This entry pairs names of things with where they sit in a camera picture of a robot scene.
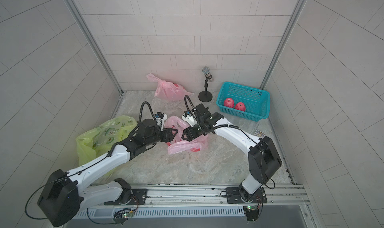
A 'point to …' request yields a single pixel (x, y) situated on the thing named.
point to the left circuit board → (121, 216)
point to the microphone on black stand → (206, 96)
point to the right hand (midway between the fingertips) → (187, 135)
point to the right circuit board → (251, 212)
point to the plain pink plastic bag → (169, 90)
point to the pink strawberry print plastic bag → (178, 145)
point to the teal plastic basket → (243, 101)
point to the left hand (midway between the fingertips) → (177, 130)
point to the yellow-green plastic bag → (95, 143)
